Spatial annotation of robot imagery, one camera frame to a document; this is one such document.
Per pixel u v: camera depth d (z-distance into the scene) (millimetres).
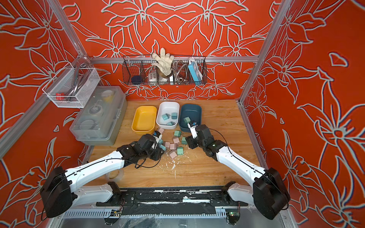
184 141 933
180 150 901
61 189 391
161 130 1000
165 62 920
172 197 745
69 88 777
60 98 694
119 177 814
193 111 1109
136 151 596
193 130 742
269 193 397
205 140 620
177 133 976
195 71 860
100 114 901
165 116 1070
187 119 1036
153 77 939
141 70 1007
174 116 1074
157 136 724
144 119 1022
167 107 1107
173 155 873
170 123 1028
